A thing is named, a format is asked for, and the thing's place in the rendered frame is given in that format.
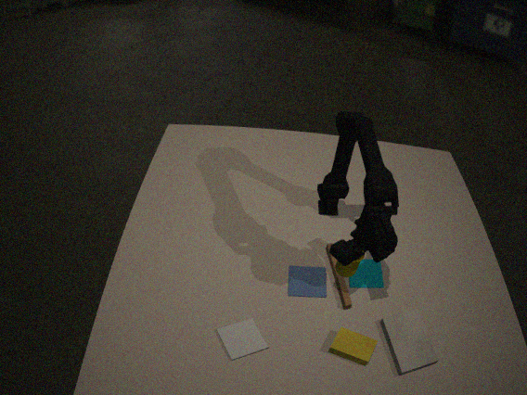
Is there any yellow rectangular block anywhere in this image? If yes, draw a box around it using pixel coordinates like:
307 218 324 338
328 327 378 366

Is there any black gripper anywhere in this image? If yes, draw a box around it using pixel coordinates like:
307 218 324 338
329 218 371 266

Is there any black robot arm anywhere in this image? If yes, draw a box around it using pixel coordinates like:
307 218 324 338
317 111 399 262

